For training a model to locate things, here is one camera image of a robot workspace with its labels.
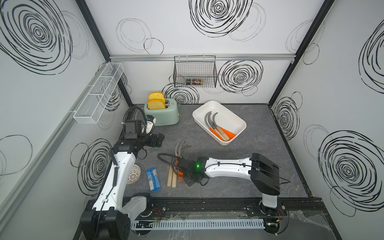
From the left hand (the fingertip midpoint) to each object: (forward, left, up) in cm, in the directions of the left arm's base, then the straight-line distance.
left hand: (154, 134), depth 79 cm
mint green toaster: (+25, -3, -13) cm, 28 cm away
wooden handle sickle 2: (+18, -37, -16) cm, 44 cm away
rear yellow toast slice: (+29, +4, +1) cm, 30 cm away
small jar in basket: (+30, -22, +13) cm, 39 cm away
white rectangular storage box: (+27, -44, -16) cm, 54 cm away
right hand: (-17, -19, -17) cm, 30 cm away
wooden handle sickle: (-16, -8, -18) cm, 26 cm away
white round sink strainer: (-15, +12, -20) cm, 28 cm away
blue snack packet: (-17, +1, -19) cm, 26 cm away
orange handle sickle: (-19, -15, -3) cm, 25 cm away
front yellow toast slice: (+23, +4, 0) cm, 23 cm away
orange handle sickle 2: (+12, -46, -17) cm, 50 cm away
